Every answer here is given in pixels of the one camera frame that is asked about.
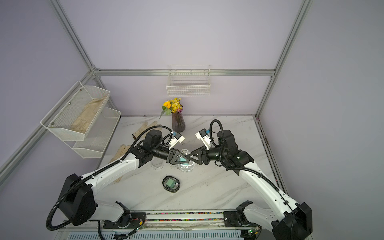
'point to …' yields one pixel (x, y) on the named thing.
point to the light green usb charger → (170, 183)
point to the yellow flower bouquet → (172, 106)
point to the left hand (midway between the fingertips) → (187, 162)
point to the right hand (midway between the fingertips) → (191, 157)
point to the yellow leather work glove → (120, 152)
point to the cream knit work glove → (144, 126)
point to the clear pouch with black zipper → (176, 187)
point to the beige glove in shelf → (82, 122)
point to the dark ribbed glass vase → (178, 124)
